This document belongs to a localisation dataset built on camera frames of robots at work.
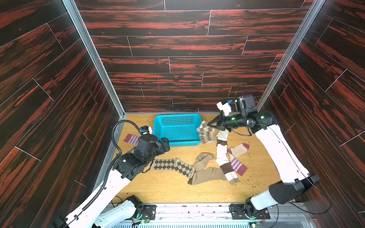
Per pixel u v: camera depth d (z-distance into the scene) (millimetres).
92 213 388
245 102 517
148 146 494
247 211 661
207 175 878
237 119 563
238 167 899
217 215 737
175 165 908
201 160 908
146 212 732
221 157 934
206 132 698
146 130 603
